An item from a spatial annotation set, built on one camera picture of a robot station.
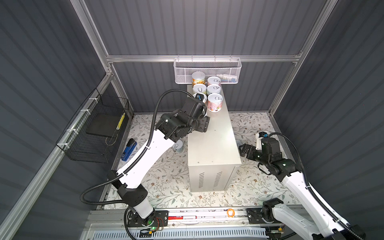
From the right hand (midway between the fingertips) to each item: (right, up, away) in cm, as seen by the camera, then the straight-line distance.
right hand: (248, 149), depth 79 cm
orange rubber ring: (-9, -32, -4) cm, 33 cm away
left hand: (-26, +16, -11) cm, 32 cm away
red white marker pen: (-35, -33, -5) cm, 48 cm away
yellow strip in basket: (-69, +15, +1) cm, 70 cm away
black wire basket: (-79, +8, -7) cm, 79 cm away
